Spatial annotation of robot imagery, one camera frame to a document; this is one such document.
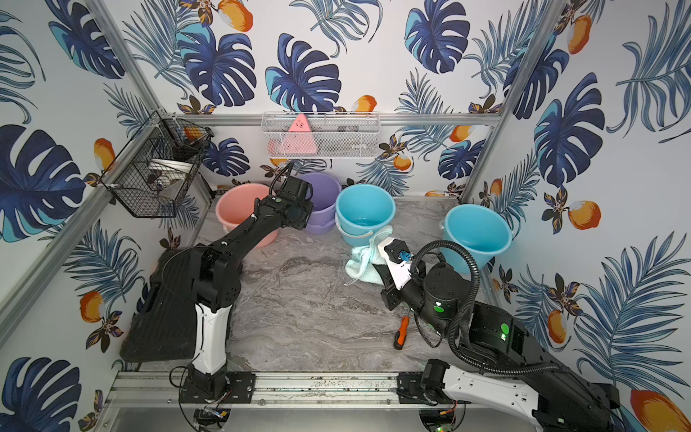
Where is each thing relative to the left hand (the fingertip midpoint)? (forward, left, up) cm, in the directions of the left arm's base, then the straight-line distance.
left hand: (314, 221), depth 102 cm
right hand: (-34, -21, +30) cm, 50 cm away
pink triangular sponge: (+14, +5, +26) cm, 30 cm away
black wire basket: (-6, +42, +27) cm, 51 cm away
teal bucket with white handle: (+5, -18, +2) cm, 19 cm away
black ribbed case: (-42, +38, -2) cm, 57 cm away
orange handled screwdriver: (-38, -32, -6) cm, 50 cm away
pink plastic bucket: (+1, +28, +6) cm, 29 cm away
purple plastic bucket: (+11, -3, +4) cm, 12 cm away
